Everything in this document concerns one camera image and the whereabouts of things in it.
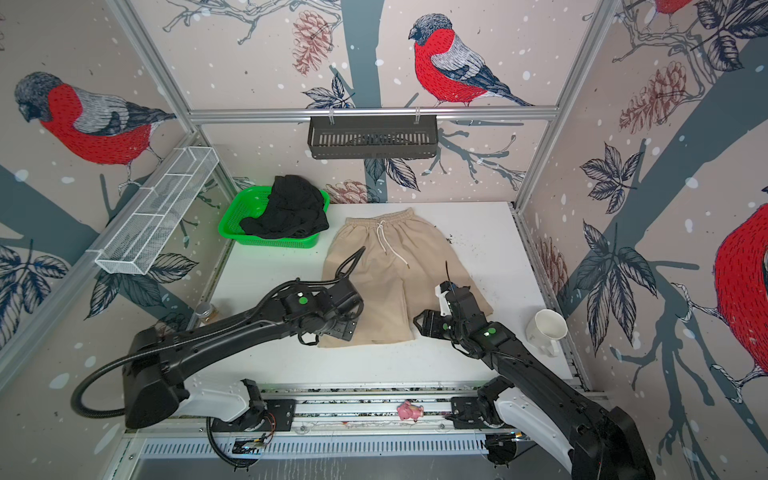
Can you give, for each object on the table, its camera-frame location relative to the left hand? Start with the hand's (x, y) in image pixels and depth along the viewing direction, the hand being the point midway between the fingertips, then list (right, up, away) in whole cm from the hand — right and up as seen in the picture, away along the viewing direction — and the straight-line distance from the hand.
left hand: (338, 322), depth 76 cm
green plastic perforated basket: (-42, +35, +41) cm, 68 cm away
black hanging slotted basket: (+7, +58, +28) cm, 65 cm away
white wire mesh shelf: (-49, +29, +2) cm, 57 cm away
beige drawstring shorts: (+16, +9, +24) cm, 30 cm away
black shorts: (-23, +33, +36) cm, 54 cm away
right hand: (+22, -2, +5) cm, 22 cm away
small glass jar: (-38, +2, +5) cm, 39 cm away
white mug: (+57, -4, +5) cm, 57 cm away
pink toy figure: (+19, -21, -5) cm, 28 cm away
